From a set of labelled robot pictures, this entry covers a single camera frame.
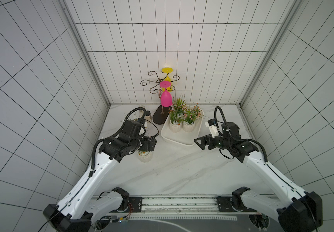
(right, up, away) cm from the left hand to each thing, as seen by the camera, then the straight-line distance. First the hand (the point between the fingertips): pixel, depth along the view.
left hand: (145, 144), depth 72 cm
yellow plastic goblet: (+12, +46, +25) cm, 54 cm away
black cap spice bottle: (-3, +14, +31) cm, 34 cm away
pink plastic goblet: (+11, +27, +24) cm, 38 cm away
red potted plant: (-2, -9, +11) cm, 15 cm away
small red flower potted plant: (+32, +17, +23) cm, 43 cm away
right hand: (+30, +4, +7) cm, 31 cm away
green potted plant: (+17, +13, +26) cm, 33 cm away
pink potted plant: (+26, +13, +19) cm, 35 cm away
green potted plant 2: (+20, +22, +31) cm, 43 cm away
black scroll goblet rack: (+7, +17, +40) cm, 44 cm away
